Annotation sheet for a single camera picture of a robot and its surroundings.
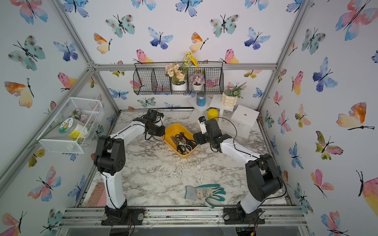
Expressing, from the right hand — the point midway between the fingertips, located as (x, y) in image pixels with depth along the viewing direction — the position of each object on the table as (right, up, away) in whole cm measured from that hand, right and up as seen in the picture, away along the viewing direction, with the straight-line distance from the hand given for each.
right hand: (201, 131), depth 90 cm
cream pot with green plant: (+17, +22, -2) cm, 28 cm away
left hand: (-24, +1, +10) cm, 26 cm away
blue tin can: (0, +21, +9) cm, 23 cm away
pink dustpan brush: (-55, -34, -10) cm, 66 cm away
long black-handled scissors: (-6, -9, +9) cm, 14 cm away
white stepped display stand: (+28, +9, +8) cm, 31 cm away
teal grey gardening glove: (0, -33, -9) cm, 34 cm away
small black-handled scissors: (-12, -11, +6) cm, 17 cm away
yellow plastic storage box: (-14, -6, +12) cm, 19 cm away
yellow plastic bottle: (+8, +12, +13) cm, 19 cm away
